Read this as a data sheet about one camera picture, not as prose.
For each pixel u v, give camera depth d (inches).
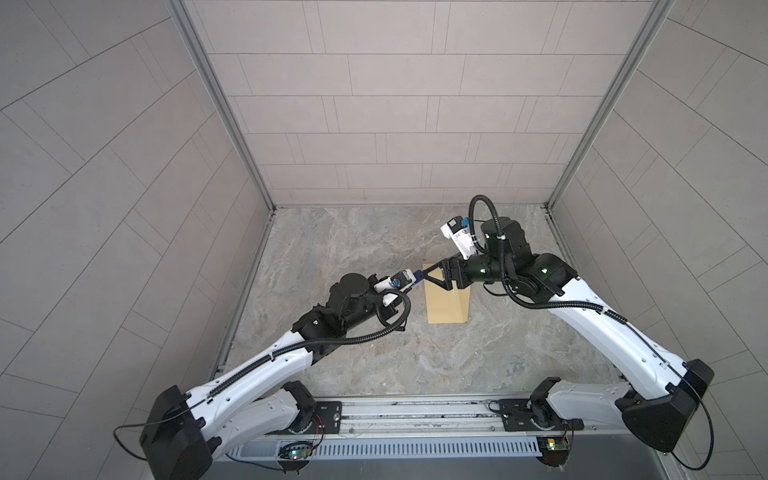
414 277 24.2
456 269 22.7
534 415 25.2
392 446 26.8
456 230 23.5
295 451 25.4
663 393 14.9
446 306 35.6
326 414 27.8
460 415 28.5
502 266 20.4
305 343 19.5
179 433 14.5
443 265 23.1
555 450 26.8
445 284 23.2
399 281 22.8
